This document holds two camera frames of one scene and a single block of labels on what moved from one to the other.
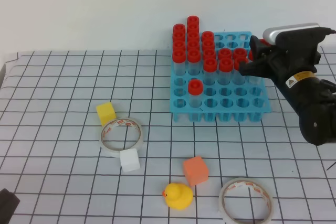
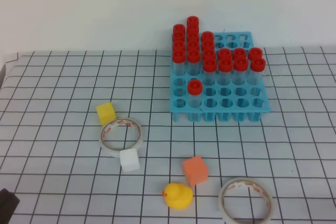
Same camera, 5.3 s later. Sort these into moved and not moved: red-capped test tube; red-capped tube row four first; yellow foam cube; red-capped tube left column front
Moved: red-capped test tube
Not moved: red-capped tube row four first; yellow foam cube; red-capped tube left column front
